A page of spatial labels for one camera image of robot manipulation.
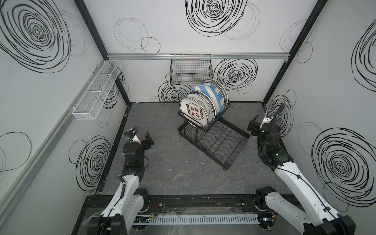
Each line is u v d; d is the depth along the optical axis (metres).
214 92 0.75
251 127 0.66
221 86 0.77
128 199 0.49
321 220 0.39
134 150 0.61
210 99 0.71
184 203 0.75
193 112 0.78
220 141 0.96
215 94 0.75
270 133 0.52
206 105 0.75
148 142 0.76
